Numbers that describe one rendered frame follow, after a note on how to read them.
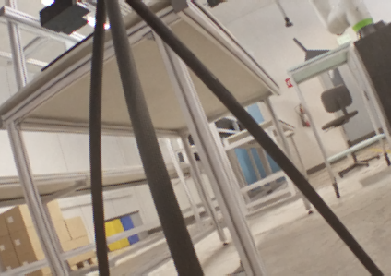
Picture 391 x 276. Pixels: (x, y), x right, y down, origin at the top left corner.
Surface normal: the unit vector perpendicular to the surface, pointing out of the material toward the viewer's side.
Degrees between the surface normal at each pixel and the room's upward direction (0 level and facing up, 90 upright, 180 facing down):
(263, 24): 90
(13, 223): 90
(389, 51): 90
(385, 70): 90
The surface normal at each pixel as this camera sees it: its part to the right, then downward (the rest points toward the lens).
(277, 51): -0.32, -0.04
